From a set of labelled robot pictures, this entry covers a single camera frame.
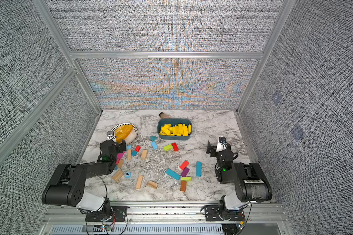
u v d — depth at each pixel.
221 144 0.76
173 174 0.87
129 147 0.95
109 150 0.70
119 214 0.73
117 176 0.84
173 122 1.08
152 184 0.82
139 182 0.83
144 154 0.94
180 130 1.03
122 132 0.98
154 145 0.99
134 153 0.95
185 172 0.88
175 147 0.97
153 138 1.03
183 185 0.82
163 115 1.13
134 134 1.04
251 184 0.45
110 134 0.80
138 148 0.97
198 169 0.90
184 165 0.90
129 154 0.95
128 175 0.85
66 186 0.45
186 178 0.84
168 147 0.98
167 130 1.00
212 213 0.73
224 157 0.72
